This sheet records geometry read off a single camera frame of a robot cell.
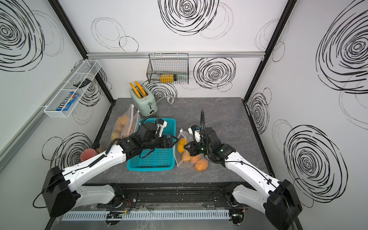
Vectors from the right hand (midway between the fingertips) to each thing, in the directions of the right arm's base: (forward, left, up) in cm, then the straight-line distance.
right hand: (185, 147), depth 76 cm
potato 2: (-2, -1, -7) cm, 8 cm away
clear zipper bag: (+19, +44, -8) cm, 48 cm away
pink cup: (-3, +56, -6) cm, 56 cm away
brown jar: (+1, +52, -9) cm, 52 cm away
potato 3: (-2, -6, -11) cm, 13 cm away
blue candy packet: (+15, +58, +20) cm, 63 cm away
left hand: (+3, +6, +3) cm, 7 cm away
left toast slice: (+39, +36, +6) cm, 53 cm away
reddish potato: (-5, -9, -12) cm, 16 cm away
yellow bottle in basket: (+37, +12, +17) cm, 43 cm away
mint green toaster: (+32, +29, -3) cm, 43 cm away
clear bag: (-2, +4, -8) cm, 9 cm away
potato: (+3, +2, -2) cm, 4 cm away
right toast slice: (+44, +34, +3) cm, 55 cm away
